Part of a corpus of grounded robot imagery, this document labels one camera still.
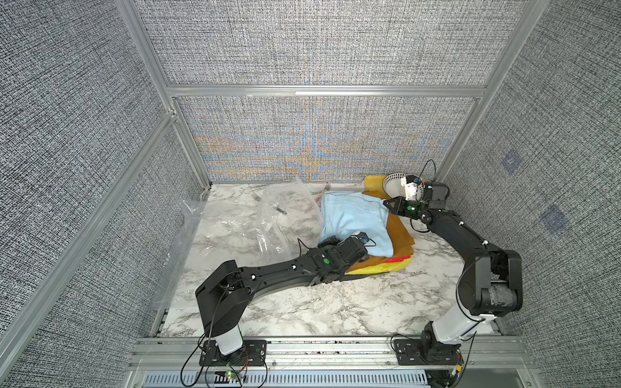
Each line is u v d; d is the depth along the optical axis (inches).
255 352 28.8
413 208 30.7
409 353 28.8
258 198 46.7
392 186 45.1
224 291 18.7
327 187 46.1
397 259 31.6
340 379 27.6
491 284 18.4
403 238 32.8
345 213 32.8
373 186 47.3
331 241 28.2
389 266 32.6
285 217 42.1
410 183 32.2
